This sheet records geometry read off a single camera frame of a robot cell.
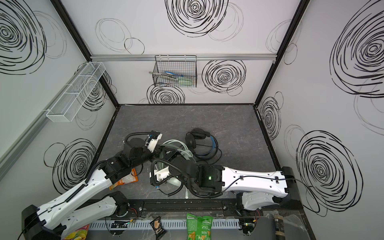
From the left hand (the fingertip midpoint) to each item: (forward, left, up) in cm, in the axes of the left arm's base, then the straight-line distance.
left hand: (165, 147), depth 74 cm
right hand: (-6, -4, +14) cm, 16 cm away
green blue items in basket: (+37, -6, +14) cm, 40 cm away
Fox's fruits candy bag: (-35, +34, -15) cm, 51 cm away
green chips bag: (-31, -18, -15) cm, 39 cm away
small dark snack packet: (-31, +1, -17) cm, 36 cm away
